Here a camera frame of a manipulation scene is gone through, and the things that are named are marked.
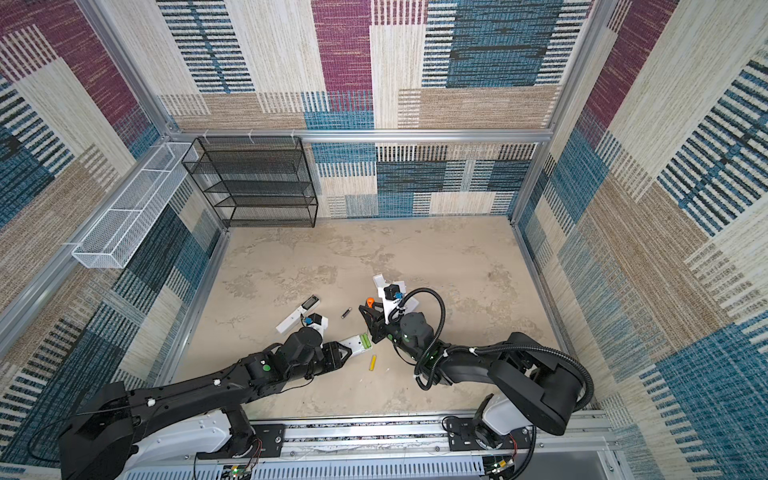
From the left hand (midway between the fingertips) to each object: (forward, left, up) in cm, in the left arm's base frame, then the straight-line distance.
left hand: (353, 350), depth 80 cm
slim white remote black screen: (+13, +19, -6) cm, 23 cm away
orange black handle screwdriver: (+9, -5, +10) cm, 14 cm away
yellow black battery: (0, -5, -8) cm, 10 cm away
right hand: (+9, -3, +6) cm, 11 cm away
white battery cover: (+27, -7, -7) cm, 29 cm away
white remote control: (+4, 0, -6) cm, 8 cm away
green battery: (+5, -3, -7) cm, 9 cm away
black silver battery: (+15, +4, -8) cm, 17 cm away
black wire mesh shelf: (+60, +38, +9) cm, 72 cm away
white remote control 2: (+4, -14, +16) cm, 22 cm away
